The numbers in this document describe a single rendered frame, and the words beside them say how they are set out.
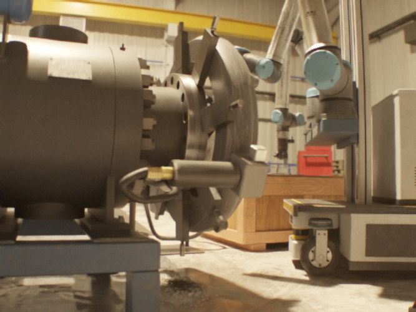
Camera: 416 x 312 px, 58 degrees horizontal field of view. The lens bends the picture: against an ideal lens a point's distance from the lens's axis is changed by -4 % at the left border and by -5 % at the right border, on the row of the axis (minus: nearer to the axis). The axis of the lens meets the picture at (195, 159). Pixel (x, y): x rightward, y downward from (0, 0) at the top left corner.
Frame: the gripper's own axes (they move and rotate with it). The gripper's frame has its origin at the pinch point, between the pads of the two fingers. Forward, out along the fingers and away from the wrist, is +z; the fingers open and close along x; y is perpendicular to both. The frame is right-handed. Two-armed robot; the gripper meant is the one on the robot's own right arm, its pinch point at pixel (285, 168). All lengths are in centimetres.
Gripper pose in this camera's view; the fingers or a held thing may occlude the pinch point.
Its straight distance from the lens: 276.0
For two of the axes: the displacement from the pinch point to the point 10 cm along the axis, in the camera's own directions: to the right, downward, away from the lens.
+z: -0.2, 10.0, -0.6
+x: 4.3, -0.4, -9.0
